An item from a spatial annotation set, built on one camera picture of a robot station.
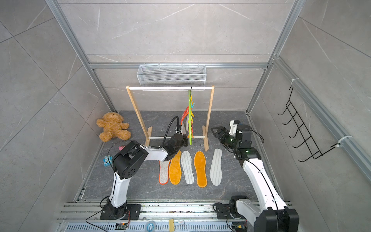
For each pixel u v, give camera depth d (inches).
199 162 35.7
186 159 36.4
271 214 15.5
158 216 28.7
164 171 34.4
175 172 34.0
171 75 38.4
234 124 28.1
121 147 37.5
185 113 35.1
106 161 35.5
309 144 25.4
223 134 26.5
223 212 28.7
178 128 33.0
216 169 34.6
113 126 39.7
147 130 41.6
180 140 30.6
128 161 21.0
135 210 28.8
